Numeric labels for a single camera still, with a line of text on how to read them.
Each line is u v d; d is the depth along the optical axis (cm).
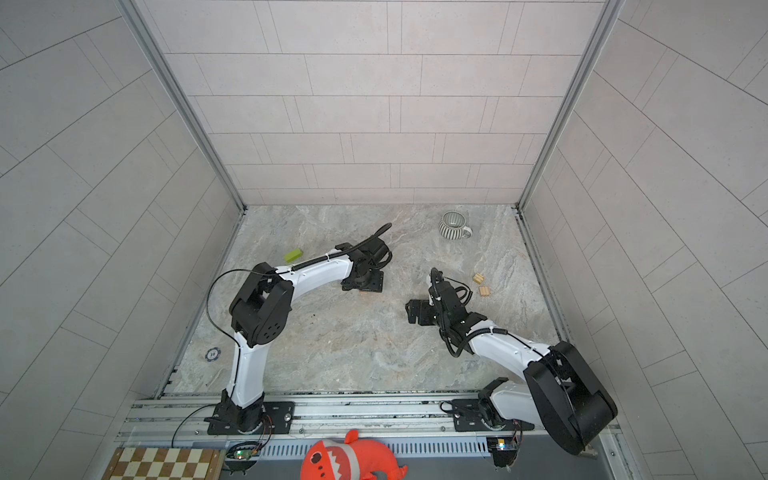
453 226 107
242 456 64
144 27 74
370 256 75
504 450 68
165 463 63
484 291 92
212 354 81
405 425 71
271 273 54
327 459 60
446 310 65
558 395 41
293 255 101
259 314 51
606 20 72
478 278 96
